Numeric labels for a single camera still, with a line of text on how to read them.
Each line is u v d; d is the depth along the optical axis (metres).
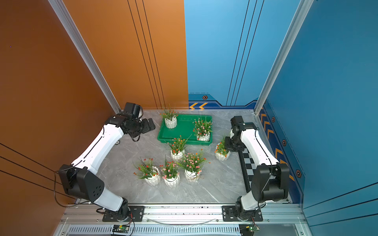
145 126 0.74
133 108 0.63
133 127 0.61
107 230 0.77
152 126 0.75
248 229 0.71
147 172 0.79
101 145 0.49
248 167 0.86
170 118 1.05
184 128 1.12
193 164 0.75
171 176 0.73
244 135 0.57
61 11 0.71
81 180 0.42
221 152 0.80
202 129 0.90
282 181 0.43
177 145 0.86
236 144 0.70
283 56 0.86
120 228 0.72
